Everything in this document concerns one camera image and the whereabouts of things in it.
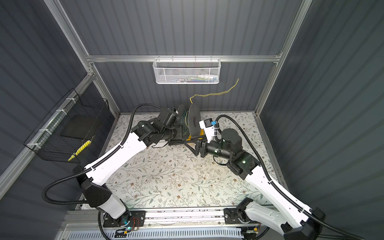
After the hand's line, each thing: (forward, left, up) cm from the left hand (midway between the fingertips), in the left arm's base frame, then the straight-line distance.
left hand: (183, 131), depth 74 cm
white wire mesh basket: (+69, -3, -6) cm, 70 cm away
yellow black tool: (-7, +48, -2) cm, 49 cm away
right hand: (-12, -3, +6) cm, 13 cm away
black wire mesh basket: (+5, +58, -1) cm, 58 cm away
